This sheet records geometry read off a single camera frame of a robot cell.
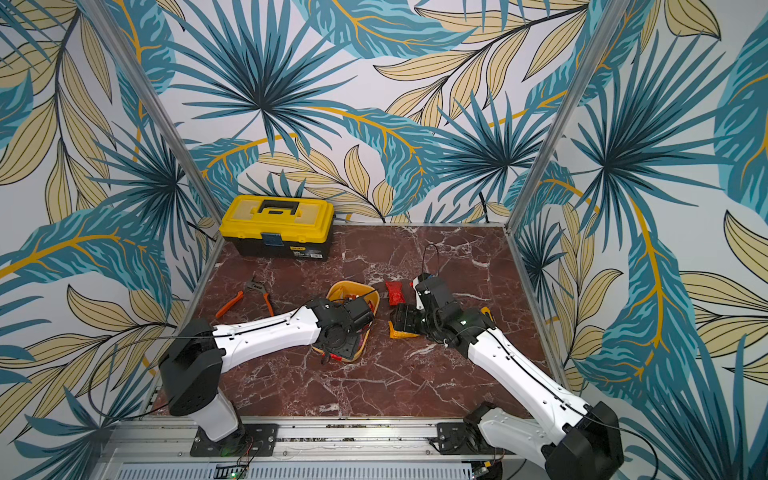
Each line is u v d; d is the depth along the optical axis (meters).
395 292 0.98
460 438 0.74
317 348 0.82
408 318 0.68
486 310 0.98
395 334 0.88
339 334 0.59
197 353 0.50
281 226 0.95
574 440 0.38
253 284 1.01
